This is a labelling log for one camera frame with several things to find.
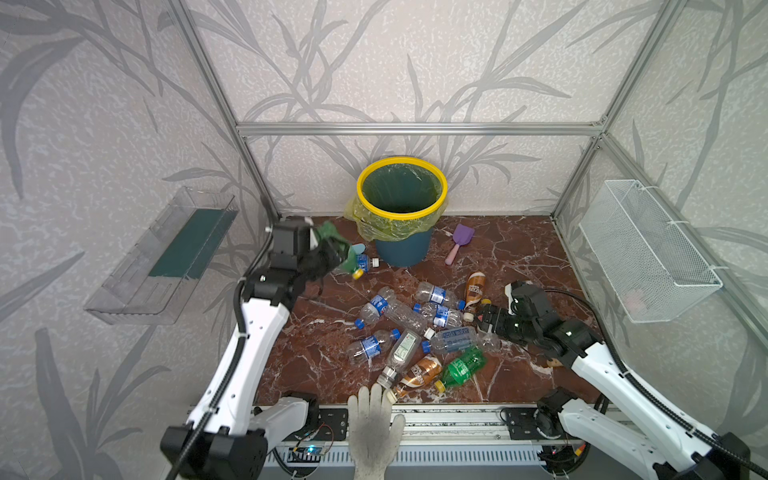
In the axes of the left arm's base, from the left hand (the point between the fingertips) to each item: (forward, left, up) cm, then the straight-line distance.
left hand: (349, 242), depth 73 cm
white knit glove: (-37, -7, -29) cm, 48 cm away
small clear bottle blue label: (-1, -23, -24) cm, 34 cm away
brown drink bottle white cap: (+2, -37, -25) cm, 44 cm away
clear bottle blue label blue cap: (-6, -4, -26) cm, 27 cm away
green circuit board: (-41, +8, -31) cm, 52 cm away
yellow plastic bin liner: (+11, -6, -7) cm, 15 cm away
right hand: (-10, -35, -16) cm, 40 cm away
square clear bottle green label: (-20, -13, -25) cm, 34 cm away
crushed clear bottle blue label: (-7, -25, -26) cm, 37 cm away
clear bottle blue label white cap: (+12, 0, -25) cm, 28 cm away
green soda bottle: (-22, -30, -24) cm, 44 cm away
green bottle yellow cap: (-6, -1, +1) cm, 7 cm away
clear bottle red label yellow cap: (-13, -38, -28) cm, 48 cm away
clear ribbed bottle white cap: (-8, -13, -24) cm, 28 cm away
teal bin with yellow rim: (+31, -11, -14) cm, 36 cm away
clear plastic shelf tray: (-12, +42, 0) cm, 43 cm away
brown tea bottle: (-23, -20, -24) cm, 39 cm away
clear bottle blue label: (-18, -2, -26) cm, 32 cm away
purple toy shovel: (+29, -37, -31) cm, 56 cm away
